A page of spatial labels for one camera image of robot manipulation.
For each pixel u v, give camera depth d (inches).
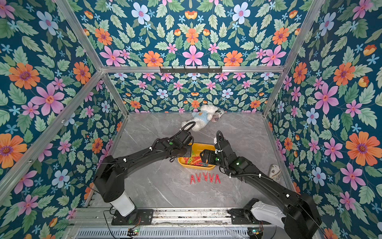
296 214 15.2
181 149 26.4
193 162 36.0
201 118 41.4
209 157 27.1
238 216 28.6
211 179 33.9
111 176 17.6
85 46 31.4
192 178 33.9
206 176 34.4
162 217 29.5
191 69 36.3
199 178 33.9
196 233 30.2
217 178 33.9
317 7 26.8
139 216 26.7
